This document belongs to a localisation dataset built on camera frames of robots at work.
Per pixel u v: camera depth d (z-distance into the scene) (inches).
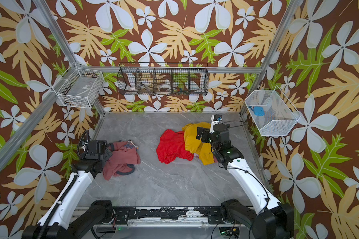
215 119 26.1
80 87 34.0
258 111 33.8
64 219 16.2
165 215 29.6
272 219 14.9
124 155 34.8
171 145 37.3
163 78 38.4
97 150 23.9
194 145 34.8
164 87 38.8
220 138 21.9
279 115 30.9
